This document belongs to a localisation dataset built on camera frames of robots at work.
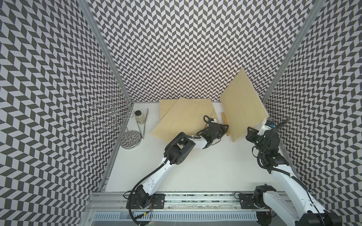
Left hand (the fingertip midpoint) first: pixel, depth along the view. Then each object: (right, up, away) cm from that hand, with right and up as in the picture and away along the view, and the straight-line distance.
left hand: (229, 126), depth 98 cm
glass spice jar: (-63, +6, +2) cm, 64 cm away
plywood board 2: (-48, +16, +17) cm, 54 cm away
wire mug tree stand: (-82, +8, -1) cm, 82 cm away
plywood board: (-31, +7, +6) cm, 32 cm away
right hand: (+5, -1, -17) cm, 18 cm away
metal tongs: (-61, +1, +6) cm, 61 cm away
